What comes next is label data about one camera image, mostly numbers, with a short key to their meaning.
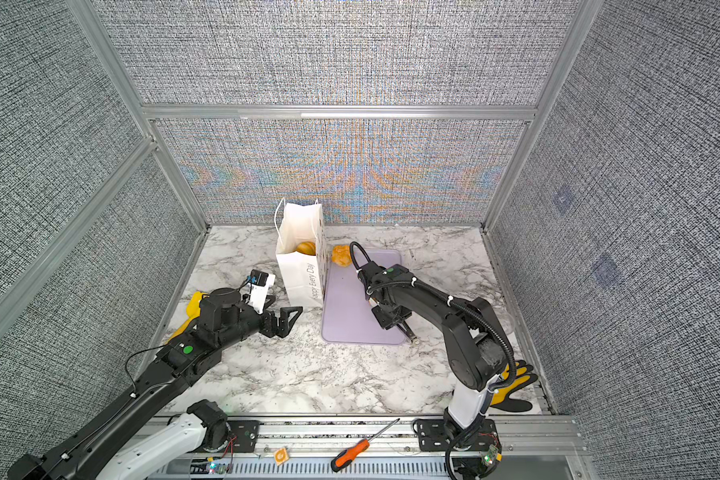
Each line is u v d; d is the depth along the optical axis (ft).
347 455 2.27
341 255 3.45
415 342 2.50
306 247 3.28
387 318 2.57
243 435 2.41
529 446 2.39
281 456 2.30
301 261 2.63
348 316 3.11
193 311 3.11
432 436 2.40
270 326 2.10
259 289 2.10
